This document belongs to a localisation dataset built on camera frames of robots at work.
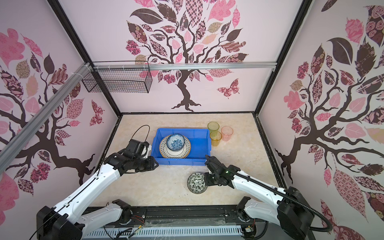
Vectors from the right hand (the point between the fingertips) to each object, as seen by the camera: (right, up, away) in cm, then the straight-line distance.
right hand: (205, 178), depth 82 cm
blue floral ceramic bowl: (-18, +20, +13) cm, 30 cm away
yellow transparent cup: (+9, +22, +19) cm, 31 cm away
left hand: (-27, +7, -4) cm, 28 cm away
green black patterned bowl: (-5, -3, +2) cm, 6 cm away
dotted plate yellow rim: (-20, +12, +10) cm, 25 cm away
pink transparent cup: (+16, +26, +16) cm, 34 cm away
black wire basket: (-46, +62, +13) cm, 78 cm away
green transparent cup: (+7, +30, +21) cm, 37 cm away
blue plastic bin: (-2, +15, +22) cm, 27 cm away
